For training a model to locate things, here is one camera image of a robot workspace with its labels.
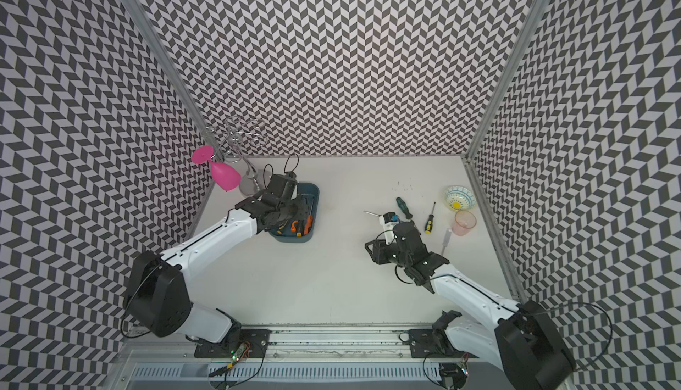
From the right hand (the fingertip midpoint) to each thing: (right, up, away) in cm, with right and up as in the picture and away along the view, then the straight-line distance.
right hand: (371, 249), depth 83 cm
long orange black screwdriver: (-22, +6, +10) cm, 25 cm away
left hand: (-23, +13, +3) cm, 26 cm away
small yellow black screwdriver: (+22, +7, +13) cm, 26 cm away
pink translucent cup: (+33, +8, +8) cm, 35 cm away
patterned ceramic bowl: (+36, +15, +19) cm, 43 cm away
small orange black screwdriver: (-27, +5, +10) cm, 30 cm away
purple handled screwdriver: (+2, +12, -6) cm, 14 cm away
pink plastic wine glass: (-52, +23, +10) cm, 57 cm away
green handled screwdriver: (+13, +12, +18) cm, 26 cm away
